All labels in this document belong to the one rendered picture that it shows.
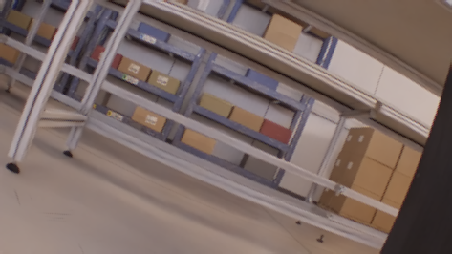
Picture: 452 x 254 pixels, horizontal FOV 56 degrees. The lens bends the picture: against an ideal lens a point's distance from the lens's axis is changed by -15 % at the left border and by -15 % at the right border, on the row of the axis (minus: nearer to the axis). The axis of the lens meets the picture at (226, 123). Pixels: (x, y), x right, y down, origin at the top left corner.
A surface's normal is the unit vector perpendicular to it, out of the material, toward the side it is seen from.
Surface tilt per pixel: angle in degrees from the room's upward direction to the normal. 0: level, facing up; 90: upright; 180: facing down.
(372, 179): 90
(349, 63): 90
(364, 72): 90
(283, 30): 90
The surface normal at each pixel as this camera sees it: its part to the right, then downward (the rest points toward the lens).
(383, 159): 0.10, 0.00
